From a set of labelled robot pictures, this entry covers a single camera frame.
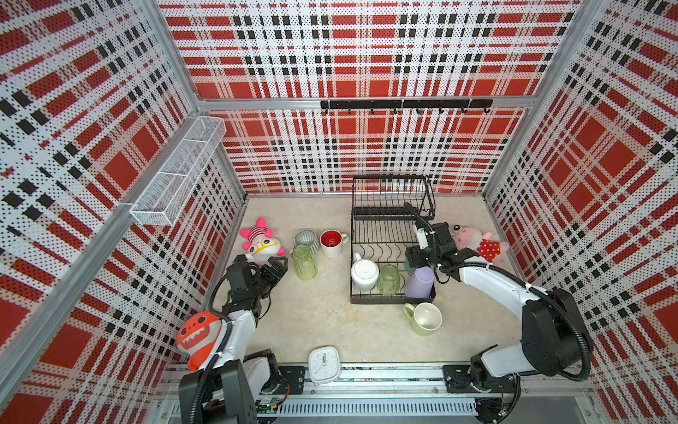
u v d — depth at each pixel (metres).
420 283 0.78
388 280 0.84
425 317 0.84
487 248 0.96
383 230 1.06
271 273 0.77
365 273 0.84
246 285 0.66
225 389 0.41
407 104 0.89
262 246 0.95
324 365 0.75
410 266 0.82
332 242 1.01
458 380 0.73
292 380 0.74
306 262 0.88
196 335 0.73
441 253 0.68
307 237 1.04
